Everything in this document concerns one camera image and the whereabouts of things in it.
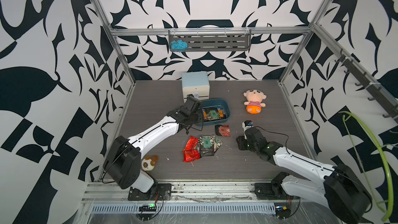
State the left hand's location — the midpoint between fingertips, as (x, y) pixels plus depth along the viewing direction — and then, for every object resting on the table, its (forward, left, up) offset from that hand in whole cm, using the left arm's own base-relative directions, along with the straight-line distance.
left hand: (199, 112), depth 85 cm
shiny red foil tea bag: (-12, +5, -13) cm, 18 cm away
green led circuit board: (-40, +24, -18) cm, 50 cm away
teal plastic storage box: (+12, -14, -11) cm, 22 cm away
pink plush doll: (+15, -36, -8) cm, 40 cm away
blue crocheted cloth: (+34, +11, +20) cm, 41 cm away
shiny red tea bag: (-18, +6, -13) cm, 23 cm away
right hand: (-10, -20, -11) cm, 25 cm away
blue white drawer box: (+22, +1, 0) cm, 22 cm away
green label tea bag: (+6, -9, -12) cm, 16 cm away
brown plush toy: (-22, +27, -12) cm, 37 cm away
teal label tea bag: (-13, -5, -13) cm, 19 cm away
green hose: (-45, -59, +7) cm, 75 cm away
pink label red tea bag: (-4, -15, -14) cm, 21 cm away
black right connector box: (-45, -35, -15) cm, 59 cm away
